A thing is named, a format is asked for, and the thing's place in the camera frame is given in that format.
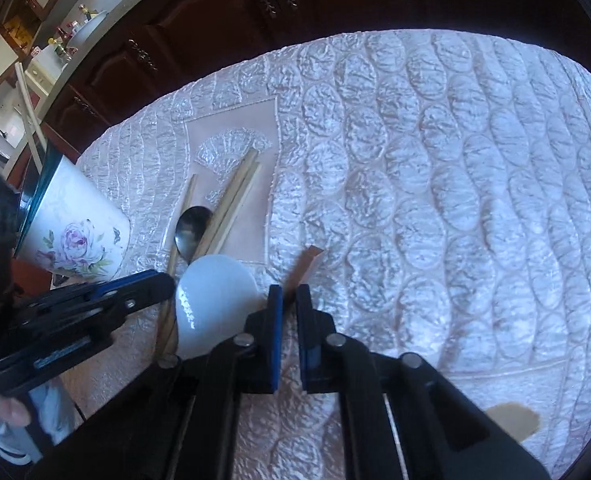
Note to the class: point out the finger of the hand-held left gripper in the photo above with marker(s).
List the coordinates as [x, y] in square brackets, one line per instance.
[65, 330]
[135, 284]

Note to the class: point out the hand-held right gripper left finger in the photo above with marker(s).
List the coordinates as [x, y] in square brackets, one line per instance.
[275, 340]

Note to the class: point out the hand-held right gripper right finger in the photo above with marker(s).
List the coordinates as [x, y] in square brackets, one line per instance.
[305, 340]

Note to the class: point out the brown square-tipped chopstick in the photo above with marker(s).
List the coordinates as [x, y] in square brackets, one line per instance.
[305, 272]

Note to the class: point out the white ceramic spoon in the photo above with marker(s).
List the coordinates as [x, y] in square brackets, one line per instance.
[215, 300]

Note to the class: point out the metal spoon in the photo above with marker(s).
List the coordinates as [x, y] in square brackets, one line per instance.
[193, 232]

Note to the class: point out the white floral cup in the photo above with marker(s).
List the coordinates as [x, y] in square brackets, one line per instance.
[75, 210]

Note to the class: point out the person's left hand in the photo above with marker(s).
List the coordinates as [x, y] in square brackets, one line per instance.
[5, 410]

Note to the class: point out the white quilted tablecloth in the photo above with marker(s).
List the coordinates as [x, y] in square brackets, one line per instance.
[425, 210]

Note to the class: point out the row of condiment bottles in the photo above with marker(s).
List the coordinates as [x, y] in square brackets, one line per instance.
[60, 40]

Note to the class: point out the dark wooden base cabinets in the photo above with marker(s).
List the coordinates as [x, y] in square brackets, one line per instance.
[215, 15]

